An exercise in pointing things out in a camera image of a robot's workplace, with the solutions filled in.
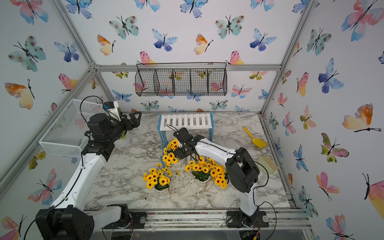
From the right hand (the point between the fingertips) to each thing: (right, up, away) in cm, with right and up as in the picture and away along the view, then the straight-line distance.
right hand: (181, 151), depth 88 cm
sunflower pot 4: (+13, -7, -13) cm, 20 cm away
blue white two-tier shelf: (-5, +17, -9) cm, 20 cm away
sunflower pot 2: (-9, -11, -17) cm, 22 cm away
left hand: (-22, +21, -14) cm, 33 cm away
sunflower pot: (+21, -10, -16) cm, 28 cm away
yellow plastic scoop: (+51, +3, +15) cm, 53 cm away
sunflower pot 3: (-4, -2, -11) cm, 12 cm away
